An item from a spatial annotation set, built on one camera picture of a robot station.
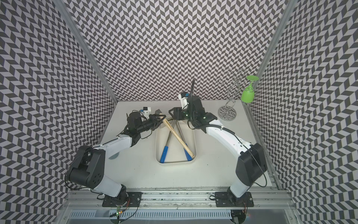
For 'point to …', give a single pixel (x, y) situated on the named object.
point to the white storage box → (175, 143)
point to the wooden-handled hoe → (175, 135)
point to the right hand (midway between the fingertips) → (173, 113)
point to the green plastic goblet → (248, 94)
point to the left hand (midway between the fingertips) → (166, 117)
